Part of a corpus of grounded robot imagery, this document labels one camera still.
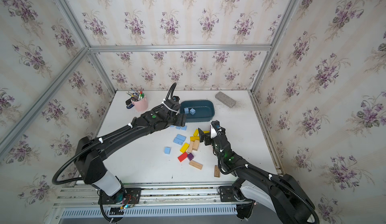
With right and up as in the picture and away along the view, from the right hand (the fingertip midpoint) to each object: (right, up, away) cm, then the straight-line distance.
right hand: (210, 127), depth 82 cm
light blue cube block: (-25, -15, +6) cm, 30 cm away
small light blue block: (-16, -4, +19) cm, 25 cm away
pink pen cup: (-46, +12, +20) cm, 51 cm away
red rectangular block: (-16, -18, +4) cm, 24 cm away
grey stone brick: (+14, +16, +30) cm, 37 cm away
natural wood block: (-10, -12, +7) cm, 17 cm away
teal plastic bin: (-7, +8, +25) cm, 27 cm away
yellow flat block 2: (-8, -6, +16) cm, 19 cm away
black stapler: (-57, +13, +25) cm, 64 cm away
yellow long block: (-15, -14, +8) cm, 22 cm away
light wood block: (-8, -21, +1) cm, 23 cm away
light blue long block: (-20, -3, +17) cm, 26 cm away
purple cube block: (-11, -17, +2) cm, 20 cm away
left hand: (-17, +6, 0) cm, 18 cm away
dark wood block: (+3, -24, -2) cm, 24 cm away
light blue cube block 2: (-10, +8, +22) cm, 26 cm away
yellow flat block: (-10, -9, +10) cm, 17 cm away
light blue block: (-19, -9, +11) cm, 23 cm away
